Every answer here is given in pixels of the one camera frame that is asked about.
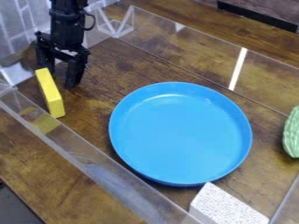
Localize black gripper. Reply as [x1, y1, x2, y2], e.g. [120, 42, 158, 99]
[35, 0, 91, 88]

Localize yellow block with label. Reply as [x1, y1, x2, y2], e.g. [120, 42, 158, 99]
[35, 67, 66, 118]

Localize blue round tray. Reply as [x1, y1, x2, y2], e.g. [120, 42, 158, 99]
[108, 82, 252, 186]

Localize white speckled foam block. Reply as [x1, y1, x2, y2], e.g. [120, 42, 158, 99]
[190, 182, 268, 224]

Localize black bar on table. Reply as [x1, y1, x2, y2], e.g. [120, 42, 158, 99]
[216, 0, 299, 33]

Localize green textured object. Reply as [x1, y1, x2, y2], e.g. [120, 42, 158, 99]
[283, 106, 299, 158]

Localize clear acrylic enclosure wall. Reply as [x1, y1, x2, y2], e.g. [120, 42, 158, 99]
[0, 7, 299, 224]

